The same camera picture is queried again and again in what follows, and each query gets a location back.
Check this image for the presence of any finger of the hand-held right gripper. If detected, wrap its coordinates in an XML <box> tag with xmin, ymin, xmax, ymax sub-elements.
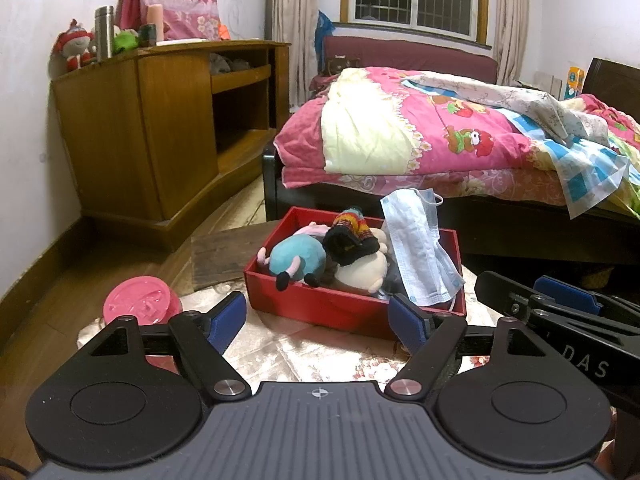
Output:
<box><xmin>474</xmin><ymin>271</ymin><xmax>557</xmax><ymax>324</ymax></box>
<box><xmin>533</xmin><ymin>274</ymin><xmax>640</xmax><ymax>319</ymax></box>

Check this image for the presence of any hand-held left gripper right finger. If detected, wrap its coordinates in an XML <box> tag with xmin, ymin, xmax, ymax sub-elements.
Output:
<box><xmin>384</xmin><ymin>294</ymin><xmax>556</xmax><ymax>402</ymax></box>

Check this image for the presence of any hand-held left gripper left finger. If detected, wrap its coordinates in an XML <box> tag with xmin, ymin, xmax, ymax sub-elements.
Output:
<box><xmin>90</xmin><ymin>290</ymin><xmax>252</xmax><ymax>402</ymax></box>

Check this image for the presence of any beige plush toy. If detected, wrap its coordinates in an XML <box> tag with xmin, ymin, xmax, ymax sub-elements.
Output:
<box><xmin>332</xmin><ymin>230</ymin><xmax>393</xmax><ymax>295</ymax></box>

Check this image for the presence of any light blue face mask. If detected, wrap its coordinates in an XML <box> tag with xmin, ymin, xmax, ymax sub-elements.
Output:
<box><xmin>380</xmin><ymin>189</ymin><xmax>466</xmax><ymax>307</ymax></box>

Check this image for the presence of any red cardboard box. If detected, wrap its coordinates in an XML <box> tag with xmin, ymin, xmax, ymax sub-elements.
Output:
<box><xmin>243</xmin><ymin>206</ymin><xmax>467</xmax><ymax>341</ymax></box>

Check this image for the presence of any pink and teal pig plush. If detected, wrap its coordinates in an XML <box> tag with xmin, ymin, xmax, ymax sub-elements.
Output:
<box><xmin>256</xmin><ymin>223</ymin><xmax>333</xmax><ymax>292</ymax></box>

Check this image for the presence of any black knit hat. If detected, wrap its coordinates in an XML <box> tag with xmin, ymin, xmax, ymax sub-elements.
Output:
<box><xmin>322</xmin><ymin>206</ymin><xmax>379</xmax><ymax>266</ymax></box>

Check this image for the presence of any dark wooden board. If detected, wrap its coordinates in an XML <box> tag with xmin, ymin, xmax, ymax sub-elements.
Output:
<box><xmin>190</xmin><ymin>220</ymin><xmax>281</xmax><ymax>292</ymax></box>

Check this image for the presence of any pink lidded jar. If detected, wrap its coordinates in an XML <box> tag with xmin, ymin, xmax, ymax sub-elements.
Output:
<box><xmin>102</xmin><ymin>276</ymin><xmax>183</xmax><ymax>376</ymax></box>

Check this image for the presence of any blue checked cloth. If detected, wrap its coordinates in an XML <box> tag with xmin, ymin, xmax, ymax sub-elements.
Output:
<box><xmin>512</xmin><ymin>110</ymin><xmax>631</xmax><ymax>220</ymax></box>

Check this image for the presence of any white floral sheet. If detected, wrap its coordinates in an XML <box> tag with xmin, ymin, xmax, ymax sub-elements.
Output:
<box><xmin>400</xmin><ymin>71</ymin><xmax>608</xmax><ymax>148</ymax></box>

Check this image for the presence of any pink floral quilt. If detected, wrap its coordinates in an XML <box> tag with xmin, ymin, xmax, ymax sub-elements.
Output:
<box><xmin>274</xmin><ymin>66</ymin><xmax>640</xmax><ymax>208</ymax></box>

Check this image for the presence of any yellow and blue box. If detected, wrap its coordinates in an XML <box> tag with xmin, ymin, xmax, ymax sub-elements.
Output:
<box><xmin>565</xmin><ymin>66</ymin><xmax>586</xmax><ymax>100</ymax></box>

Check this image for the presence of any dark wooden headboard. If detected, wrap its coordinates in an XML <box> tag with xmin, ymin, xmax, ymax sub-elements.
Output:
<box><xmin>585</xmin><ymin>57</ymin><xmax>640</xmax><ymax>121</ymax></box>

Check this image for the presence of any wooden cabinet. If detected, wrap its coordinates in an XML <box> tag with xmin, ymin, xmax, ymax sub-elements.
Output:
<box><xmin>51</xmin><ymin>40</ymin><xmax>292</xmax><ymax>253</ymax></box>

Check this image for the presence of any grey cloth on shelf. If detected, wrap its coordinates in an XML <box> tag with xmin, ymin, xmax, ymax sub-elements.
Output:
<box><xmin>209</xmin><ymin>52</ymin><xmax>251</xmax><ymax>75</ymax></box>

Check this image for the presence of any maroon sofa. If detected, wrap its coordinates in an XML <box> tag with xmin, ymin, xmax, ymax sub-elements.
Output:
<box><xmin>310</xmin><ymin>35</ymin><xmax>499</xmax><ymax>96</ymax></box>

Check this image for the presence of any beige curtain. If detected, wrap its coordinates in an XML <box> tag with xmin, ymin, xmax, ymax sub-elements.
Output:
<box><xmin>265</xmin><ymin>0</ymin><xmax>321</xmax><ymax>111</ymax></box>
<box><xmin>492</xmin><ymin>0</ymin><xmax>530</xmax><ymax>86</ymax></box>

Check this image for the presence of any blue bag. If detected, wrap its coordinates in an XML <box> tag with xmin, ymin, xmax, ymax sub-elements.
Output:
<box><xmin>314</xmin><ymin>10</ymin><xmax>333</xmax><ymax>78</ymax></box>

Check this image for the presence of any green plush toy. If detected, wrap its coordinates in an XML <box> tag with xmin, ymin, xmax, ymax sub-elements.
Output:
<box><xmin>112</xmin><ymin>27</ymin><xmax>140</xmax><ymax>55</ymax></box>

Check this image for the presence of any pink candle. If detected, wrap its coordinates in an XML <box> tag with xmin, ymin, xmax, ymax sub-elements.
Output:
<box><xmin>146</xmin><ymin>4</ymin><xmax>166</xmax><ymax>43</ymax></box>

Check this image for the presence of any steel thermos flask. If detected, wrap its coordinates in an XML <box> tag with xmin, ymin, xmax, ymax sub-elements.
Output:
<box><xmin>95</xmin><ymin>6</ymin><xmax>116</xmax><ymax>61</ymax></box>

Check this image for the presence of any red and white snowman plush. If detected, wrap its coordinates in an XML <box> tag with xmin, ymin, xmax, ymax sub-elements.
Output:
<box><xmin>52</xmin><ymin>19</ymin><xmax>97</xmax><ymax>72</ymax></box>

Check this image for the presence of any pink cloth covered box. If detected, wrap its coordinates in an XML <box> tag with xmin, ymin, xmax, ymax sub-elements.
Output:
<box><xmin>117</xmin><ymin>0</ymin><xmax>222</xmax><ymax>43</ymax></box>

